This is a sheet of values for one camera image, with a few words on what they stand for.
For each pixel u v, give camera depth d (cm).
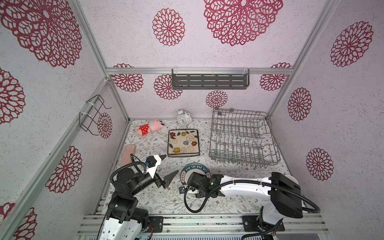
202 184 61
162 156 65
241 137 106
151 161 52
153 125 108
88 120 76
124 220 48
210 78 92
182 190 69
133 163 45
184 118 109
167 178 58
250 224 75
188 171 90
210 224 75
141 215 64
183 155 97
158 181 56
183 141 102
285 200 43
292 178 82
